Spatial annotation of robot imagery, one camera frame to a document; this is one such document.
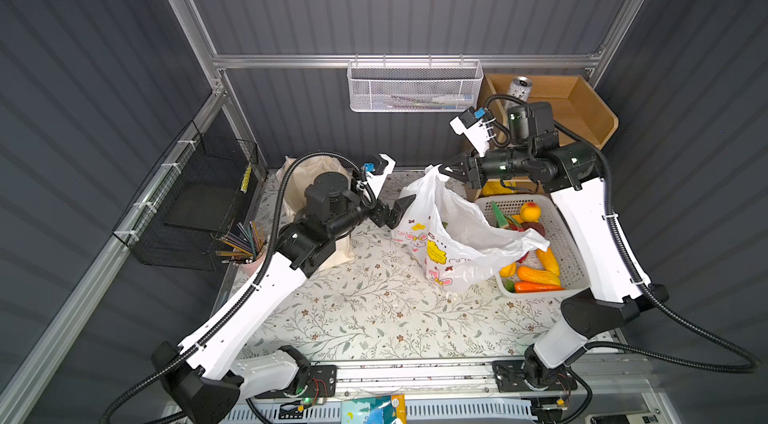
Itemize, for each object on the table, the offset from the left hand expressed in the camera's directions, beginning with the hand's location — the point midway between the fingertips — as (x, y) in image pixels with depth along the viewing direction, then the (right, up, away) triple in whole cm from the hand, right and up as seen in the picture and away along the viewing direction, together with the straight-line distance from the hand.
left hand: (398, 182), depth 65 cm
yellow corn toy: (+41, -26, +22) cm, 53 cm away
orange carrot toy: (+38, -29, +20) cm, 52 cm away
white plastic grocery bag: (+13, -14, +3) cm, 19 cm away
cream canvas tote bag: (-29, +5, +28) cm, 41 cm away
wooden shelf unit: (+57, +22, +27) cm, 67 cm away
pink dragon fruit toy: (+35, -11, +28) cm, 46 cm away
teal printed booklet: (-3, -53, +5) cm, 53 cm away
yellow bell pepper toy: (+33, -25, +23) cm, 47 cm away
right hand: (+10, +2, -2) cm, 10 cm away
